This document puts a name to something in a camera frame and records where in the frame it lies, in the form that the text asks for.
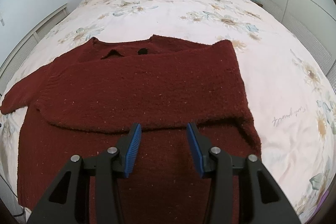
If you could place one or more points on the dark red knit sweater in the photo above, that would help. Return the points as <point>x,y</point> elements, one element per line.
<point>87,98</point>

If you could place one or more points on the white radiator cover left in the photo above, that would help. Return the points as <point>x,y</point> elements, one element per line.
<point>21,51</point>

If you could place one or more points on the floral pink bed cover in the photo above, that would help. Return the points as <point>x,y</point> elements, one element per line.
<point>291,100</point>

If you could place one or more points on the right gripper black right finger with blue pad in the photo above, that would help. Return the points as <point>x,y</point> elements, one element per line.
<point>261,199</point>

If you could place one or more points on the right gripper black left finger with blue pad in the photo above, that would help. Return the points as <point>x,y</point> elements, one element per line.
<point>66,200</point>

